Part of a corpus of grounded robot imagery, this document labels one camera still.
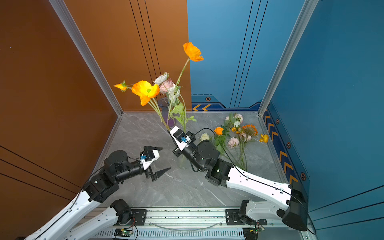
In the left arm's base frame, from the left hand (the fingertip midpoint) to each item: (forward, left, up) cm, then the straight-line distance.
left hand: (165, 155), depth 65 cm
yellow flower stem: (+28, -61, -25) cm, 72 cm away
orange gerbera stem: (+31, -49, -21) cm, 61 cm away
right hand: (+5, -3, +13) cm, 14 cm away
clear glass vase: (+8, -5, -26) cm, 27 cm away
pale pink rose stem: (+23, -38, -23) cm, 50 cm away
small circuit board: (-25, +21, -29) cm, 44 cm away
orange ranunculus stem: (+27, -29, -26) cm, 48 cm away
